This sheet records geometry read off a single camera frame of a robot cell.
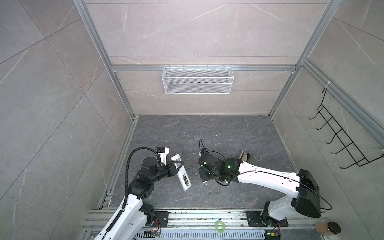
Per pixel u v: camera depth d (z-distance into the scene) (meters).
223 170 0.55
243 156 0.94
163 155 0.70
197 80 1.01
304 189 0.41
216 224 0.72
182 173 0.73
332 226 0.64
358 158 0.60
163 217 0.73
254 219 0.73
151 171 0.59
